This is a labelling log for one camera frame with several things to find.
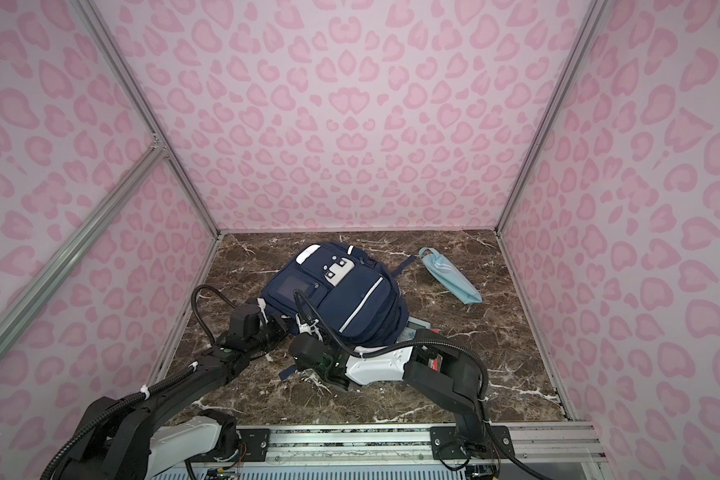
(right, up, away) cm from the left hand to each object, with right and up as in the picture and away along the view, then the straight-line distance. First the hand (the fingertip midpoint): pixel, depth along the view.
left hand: (298, 316), depth 86 cm
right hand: (+1, -6, -2) cm, 7 cm away
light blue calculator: (+33, -5, +4) cm, 34 cm away
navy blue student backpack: (+16, +5, +5) cm, 18 cm away
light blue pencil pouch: (+49, +9, +14) cm, 52 cm away
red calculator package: (+32, -1, -35) cm, 47 cm away
